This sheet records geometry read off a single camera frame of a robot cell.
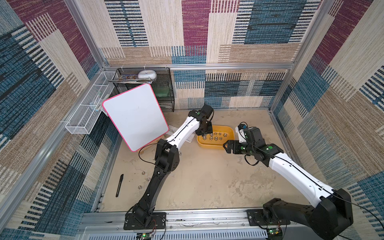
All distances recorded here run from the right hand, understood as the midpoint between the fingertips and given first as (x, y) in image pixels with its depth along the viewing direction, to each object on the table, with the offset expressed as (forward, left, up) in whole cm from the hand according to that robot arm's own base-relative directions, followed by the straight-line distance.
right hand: (230, 143), depth 82 cm
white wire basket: (+16, +86, +3) cm, 88 cm away
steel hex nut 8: (+18, +5, -16) cm, 25 cm away
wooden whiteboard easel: (+4, +50, -11) cm, 52 cm away
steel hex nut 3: (+3, +29, -16) cm, 33 cm away
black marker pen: (-13, +62, -16) cm, 65 cm away
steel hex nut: (-17, +49, -15) cm, 55 cm away
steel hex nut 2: (-9, +49, -16) cm, 53 cm away
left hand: (+14, +10, -7) cm, 19 cm away
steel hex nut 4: (+16, +12, -16) cm, 26 cm away
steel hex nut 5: (+15, +8, -17) cm, 24 cm away
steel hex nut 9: (+18, +2, -15) cm, 24 cm away
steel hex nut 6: (+15, +4, -16) cm, 23 cm away
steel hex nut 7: (+15, +1, -17) cm, 23 cm away
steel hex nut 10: (+17, -2, -16) cm, 23 cm away
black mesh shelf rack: (+35, +59, +18) cm, 71 cm away
